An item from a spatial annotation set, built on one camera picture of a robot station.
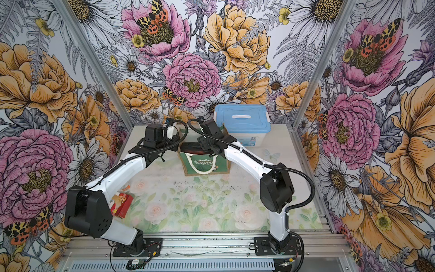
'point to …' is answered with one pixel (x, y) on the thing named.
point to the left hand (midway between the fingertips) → (177, 141)
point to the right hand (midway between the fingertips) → (208, 138)
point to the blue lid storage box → (247, 124)
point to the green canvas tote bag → (195, 160)
